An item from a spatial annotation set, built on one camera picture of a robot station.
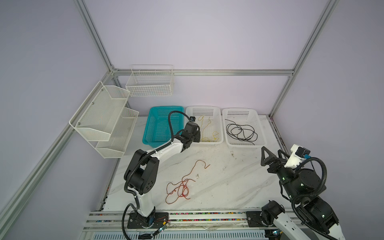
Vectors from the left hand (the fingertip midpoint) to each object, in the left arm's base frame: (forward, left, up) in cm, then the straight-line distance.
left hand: (195, 133), depth 93 cm
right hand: (-24, -31, +21) cm, 45 cm away
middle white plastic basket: (+25, -15, -7) cm, 30 cm away
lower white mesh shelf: (-16, +43, +6) cm, 46 cm away
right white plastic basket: (+24, -41, -8) cm, 48 cm away
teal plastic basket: (+12, +29, -14) cm, 34 cm away
